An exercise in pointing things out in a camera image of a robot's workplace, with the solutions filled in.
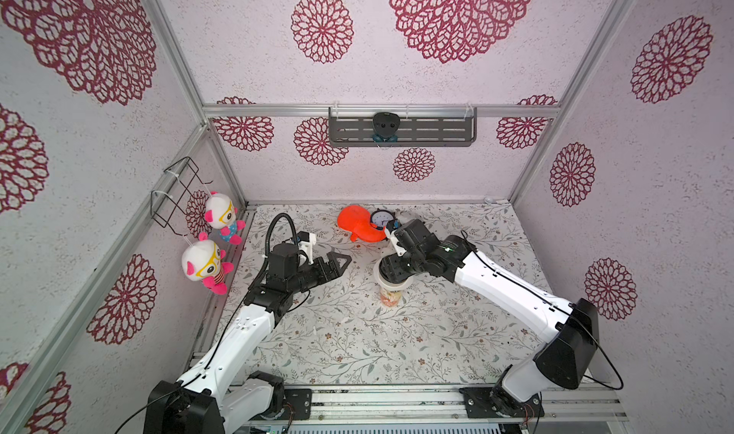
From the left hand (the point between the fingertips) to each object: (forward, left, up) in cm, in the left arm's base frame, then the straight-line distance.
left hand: (342, 264), depth 79 cm
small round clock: (+33, -12, -18) cm, 39 cm away
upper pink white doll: (+21, +41, -2) cm, 46 cm away
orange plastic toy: (+27, -3, -13) cm, 31 cm away
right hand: (+1, -14, +1) cm, 14 cm away
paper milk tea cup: (-5, -13, -7) cm, 16 cm away
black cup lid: (-6, -14, +7) cm, 17 cm away
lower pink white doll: (+1, +39, 0) cm, 39 cm away
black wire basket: (+11, +45, +13) cm, 49 cm away
